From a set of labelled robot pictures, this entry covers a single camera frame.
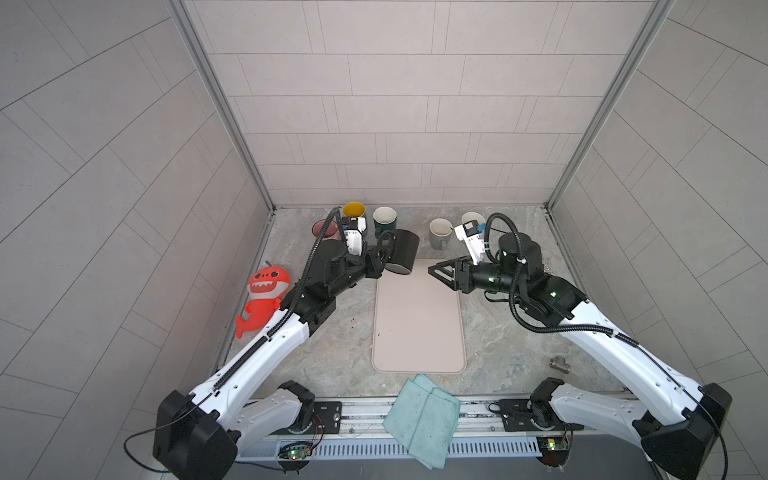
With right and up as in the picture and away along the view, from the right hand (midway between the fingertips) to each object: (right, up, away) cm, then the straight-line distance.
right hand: (434, 273), depth 64 cm
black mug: (-6, +4, +9) cm, 12 cm away
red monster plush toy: (-45, -7, +18) cm, 49 cm away
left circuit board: (-31, -40, 0) cm, 50 cm away
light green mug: (+18, +14, +39) cm, 45 cm away
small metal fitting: (+35, -26, +14) cm, 46 cm away
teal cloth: (-2, -36, +6) cm, 36 cm away
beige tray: (-2, -18, +23) cm, 29 cm away
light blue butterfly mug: (-23, +17, +40) cm, 49 cm away
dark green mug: (-12, +13, +37) cm, 41 cm away
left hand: (-8, +5, +5) cm, 11 cm away
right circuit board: (+28, -41, +4) cm, 50 cm away
